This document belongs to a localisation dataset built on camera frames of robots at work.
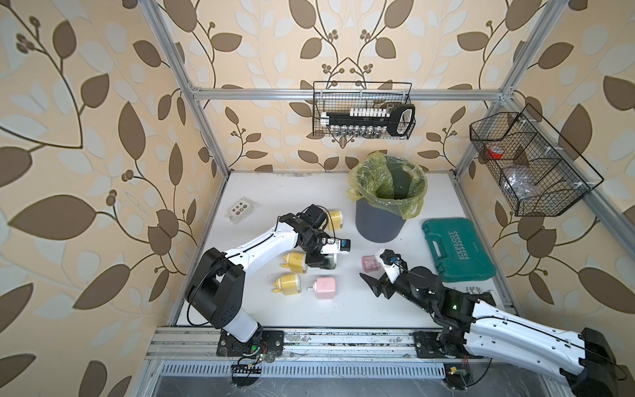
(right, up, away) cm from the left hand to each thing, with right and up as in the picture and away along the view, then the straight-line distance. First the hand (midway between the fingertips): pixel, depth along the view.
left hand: (325, 251), depth 84 cm
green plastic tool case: (+48, -1, +5) cm, 48 cm away
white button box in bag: (-36, +13, +20) cm, 43 cm away
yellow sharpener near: (-12, -10, -4) cm, 16 cm away
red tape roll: (+56, +33, -3) cm, 66 cm away
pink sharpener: (0, -11, -5) cm, 12 cm away
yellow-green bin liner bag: (+22, +24, +1) cm, 32 cm away
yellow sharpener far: (+4, +11, +13) cm, 17 cm away
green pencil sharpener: (+2, -2, -6) cm, 6 cm away
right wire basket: (+64, +26, -11) cm, 69 cm away
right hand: (+14, -2, -9) cm, 17 cm away
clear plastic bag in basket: (+57, +22, -13) cm, 62 cm away
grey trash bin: (+20, +8, +15) cm, 26 cm away
